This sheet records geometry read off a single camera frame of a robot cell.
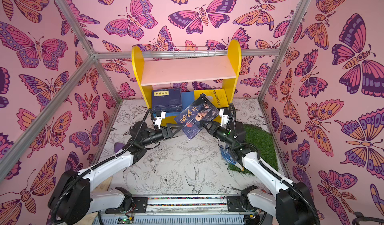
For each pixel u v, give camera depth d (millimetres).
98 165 486
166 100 922
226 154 888
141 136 618
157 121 706
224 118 702
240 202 730
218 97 955
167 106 905
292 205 396
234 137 572
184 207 731
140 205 734
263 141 943
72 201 404
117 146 939
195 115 763
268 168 480
